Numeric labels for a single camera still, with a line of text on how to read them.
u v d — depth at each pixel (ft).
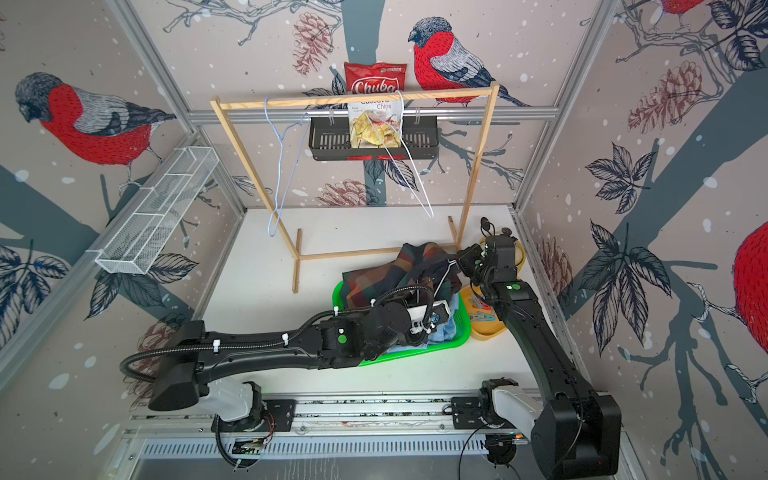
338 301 2.81
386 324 1.58
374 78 2.79
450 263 2.62
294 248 3.58
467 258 2.34
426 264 2.76
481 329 2.81
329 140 3.11
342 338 1.66
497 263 1.97
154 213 2.53
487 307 3.03
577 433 1.21
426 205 4.05
